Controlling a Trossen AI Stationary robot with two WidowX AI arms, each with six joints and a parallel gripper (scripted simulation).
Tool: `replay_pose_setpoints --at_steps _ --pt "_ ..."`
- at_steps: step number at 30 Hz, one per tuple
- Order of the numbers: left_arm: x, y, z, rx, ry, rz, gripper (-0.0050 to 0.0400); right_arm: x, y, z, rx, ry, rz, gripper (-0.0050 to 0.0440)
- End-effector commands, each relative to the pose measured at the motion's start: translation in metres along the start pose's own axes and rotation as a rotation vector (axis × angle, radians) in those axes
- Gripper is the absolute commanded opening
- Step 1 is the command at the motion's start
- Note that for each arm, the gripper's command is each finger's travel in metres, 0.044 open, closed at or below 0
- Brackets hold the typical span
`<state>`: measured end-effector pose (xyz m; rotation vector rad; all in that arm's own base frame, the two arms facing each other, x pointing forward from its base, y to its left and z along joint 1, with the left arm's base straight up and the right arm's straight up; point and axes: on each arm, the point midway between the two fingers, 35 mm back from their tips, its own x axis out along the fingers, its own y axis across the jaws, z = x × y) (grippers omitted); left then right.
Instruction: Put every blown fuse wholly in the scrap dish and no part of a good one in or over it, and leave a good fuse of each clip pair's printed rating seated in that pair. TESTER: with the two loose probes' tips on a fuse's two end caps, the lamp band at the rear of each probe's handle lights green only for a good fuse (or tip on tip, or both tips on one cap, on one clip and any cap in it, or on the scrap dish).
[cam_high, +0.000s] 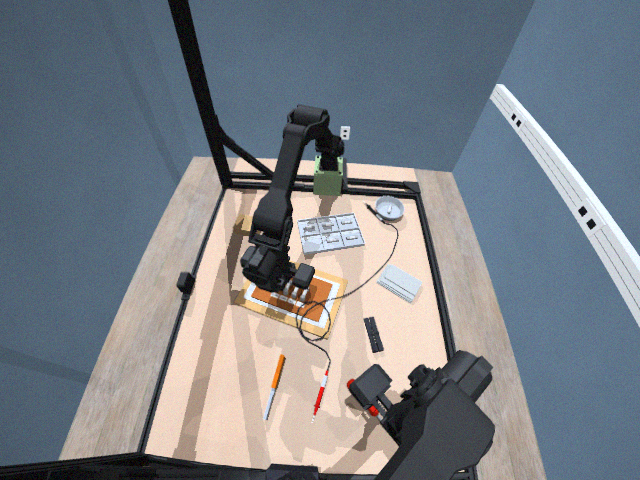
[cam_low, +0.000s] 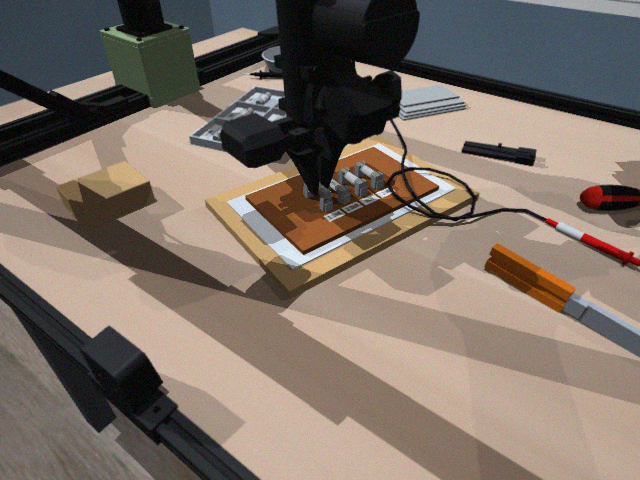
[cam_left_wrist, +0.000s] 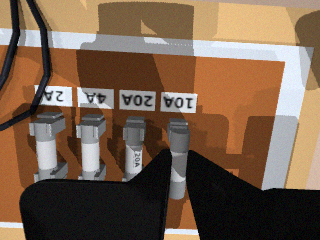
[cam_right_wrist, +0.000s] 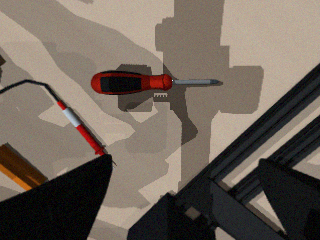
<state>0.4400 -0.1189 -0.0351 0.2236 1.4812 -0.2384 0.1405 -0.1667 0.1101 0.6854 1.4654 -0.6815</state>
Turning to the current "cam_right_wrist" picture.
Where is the red and black screwdriver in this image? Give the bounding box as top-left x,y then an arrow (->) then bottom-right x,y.
91,71 -> 218,95

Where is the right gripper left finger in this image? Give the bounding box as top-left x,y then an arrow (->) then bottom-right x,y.
0,154 -> 113,240

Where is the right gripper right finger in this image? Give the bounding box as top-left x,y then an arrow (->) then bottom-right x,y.
257,158 -> 320,240

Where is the red test probe with black lead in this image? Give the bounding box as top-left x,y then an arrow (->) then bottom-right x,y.
0,79 -> 105,156

